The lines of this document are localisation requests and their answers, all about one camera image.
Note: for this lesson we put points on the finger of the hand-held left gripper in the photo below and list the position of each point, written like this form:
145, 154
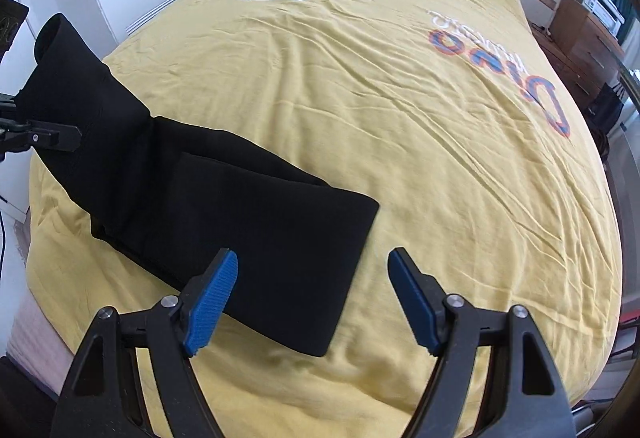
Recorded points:
55, 137

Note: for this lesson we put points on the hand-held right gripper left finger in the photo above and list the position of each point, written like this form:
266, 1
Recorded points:
212, 308

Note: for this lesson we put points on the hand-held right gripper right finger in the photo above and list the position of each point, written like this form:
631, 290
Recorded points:
415, 298

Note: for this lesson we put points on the black pants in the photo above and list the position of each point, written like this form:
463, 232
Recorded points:
200, 198

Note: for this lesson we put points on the bed with yellow printed sheet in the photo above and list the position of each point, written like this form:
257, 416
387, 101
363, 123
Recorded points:
450, 168

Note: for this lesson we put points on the black bag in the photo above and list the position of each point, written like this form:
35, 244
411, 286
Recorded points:
605, 108

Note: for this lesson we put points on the wooden dresser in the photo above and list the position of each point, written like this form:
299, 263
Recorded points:
580, 48

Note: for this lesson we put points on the white printer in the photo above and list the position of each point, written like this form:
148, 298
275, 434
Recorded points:
597, 3

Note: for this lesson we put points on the teal curtain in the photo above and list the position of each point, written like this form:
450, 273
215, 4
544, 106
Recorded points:
622, 13

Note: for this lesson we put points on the wall socket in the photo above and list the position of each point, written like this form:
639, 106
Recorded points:
546, 0

